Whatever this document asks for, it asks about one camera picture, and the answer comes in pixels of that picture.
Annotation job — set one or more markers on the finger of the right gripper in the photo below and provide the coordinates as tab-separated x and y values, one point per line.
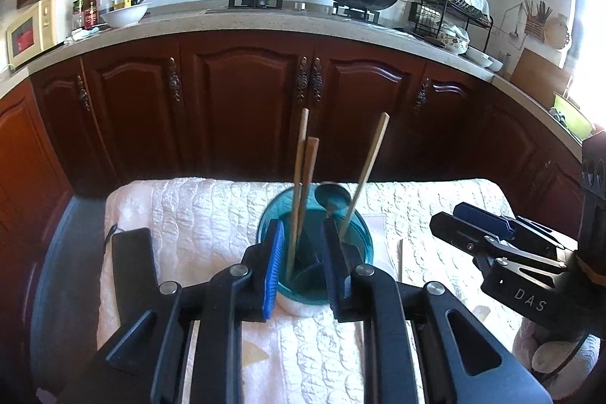
523	233
488	250

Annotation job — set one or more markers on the white microwave oven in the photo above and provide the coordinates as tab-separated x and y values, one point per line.
44	25

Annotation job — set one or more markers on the wood handled metal fork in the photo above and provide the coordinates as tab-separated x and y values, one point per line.
312	146

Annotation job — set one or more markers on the floral ceramic pot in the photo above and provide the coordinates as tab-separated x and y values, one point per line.
454	39

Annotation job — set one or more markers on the wooden cutting board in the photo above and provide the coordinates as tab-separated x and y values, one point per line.
539	78

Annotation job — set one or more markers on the dark wooden kitchen cabinets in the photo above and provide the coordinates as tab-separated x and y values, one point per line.
227	104

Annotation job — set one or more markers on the white mixing bowl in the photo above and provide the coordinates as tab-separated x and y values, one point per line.
125	17

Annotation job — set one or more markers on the gloved left hand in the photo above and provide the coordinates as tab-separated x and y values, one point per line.
545	357

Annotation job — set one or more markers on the light bamboo chopstick one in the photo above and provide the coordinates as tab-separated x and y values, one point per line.
296	192

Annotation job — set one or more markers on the light chopstick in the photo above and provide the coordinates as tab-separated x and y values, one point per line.
401	269

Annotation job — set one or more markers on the wall utensil holder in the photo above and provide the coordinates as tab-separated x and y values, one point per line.
537	15

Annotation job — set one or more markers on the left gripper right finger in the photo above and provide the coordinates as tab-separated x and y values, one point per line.
419	344

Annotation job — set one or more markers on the metal spoon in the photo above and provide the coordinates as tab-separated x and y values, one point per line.
332	197

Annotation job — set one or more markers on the white floral utensil jar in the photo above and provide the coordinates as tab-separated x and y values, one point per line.
304	295

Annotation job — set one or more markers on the white quilted table cloth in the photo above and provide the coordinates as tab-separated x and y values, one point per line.
201	225

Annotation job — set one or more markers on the black rectangular phone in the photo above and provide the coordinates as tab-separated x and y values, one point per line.
134	273

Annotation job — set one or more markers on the brown sauce bottle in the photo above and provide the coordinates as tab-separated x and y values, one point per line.
90	14

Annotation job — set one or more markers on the black dish rack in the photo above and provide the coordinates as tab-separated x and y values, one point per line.
429	16

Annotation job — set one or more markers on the light bamboo chopstick two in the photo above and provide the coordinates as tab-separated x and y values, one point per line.
370	160

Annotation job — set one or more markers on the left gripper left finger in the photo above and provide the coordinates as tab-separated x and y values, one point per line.
194	329

